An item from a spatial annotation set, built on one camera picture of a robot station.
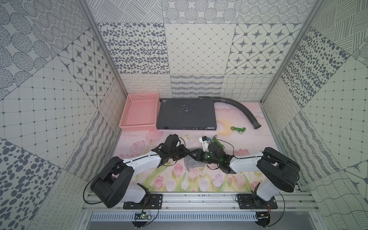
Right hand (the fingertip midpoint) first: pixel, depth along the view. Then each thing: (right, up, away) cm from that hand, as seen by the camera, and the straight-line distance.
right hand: (189, 155), depth 83 cm
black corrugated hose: (+48, +16, +18) cm, 54 cm away
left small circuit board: (-23, -27, -13) cm, 37 cm away
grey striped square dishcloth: (+1, -6, +2) cm, 6 cm away
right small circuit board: (+38, -27, -12) cm, 48 cm away
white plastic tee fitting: (+7, +9, -2) cm, 11 cm away
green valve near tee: (+18, +8, +15) cm, 24 cm away
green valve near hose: (+37, +13, +18) cm, 43 cm away
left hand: (0, +4, +3) cm, 5 cm away
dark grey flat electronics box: (-1, +24, +24) cm, 34 cm away
